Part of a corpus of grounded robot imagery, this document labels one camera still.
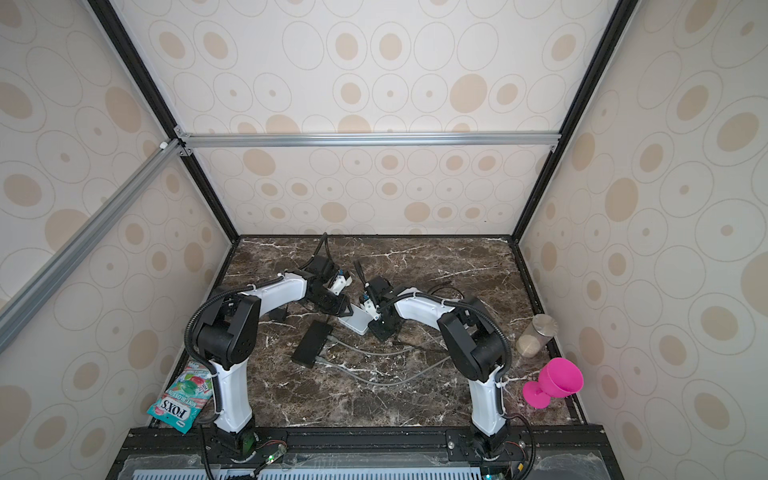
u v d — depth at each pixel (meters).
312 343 0.92
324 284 0.84
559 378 0.74
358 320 0.96
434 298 0.58
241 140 0.92
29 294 0.53
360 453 0.73
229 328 0.53
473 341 0.51
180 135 0.89
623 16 0.69
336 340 0.92
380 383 0.84
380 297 0.75
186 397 0.79
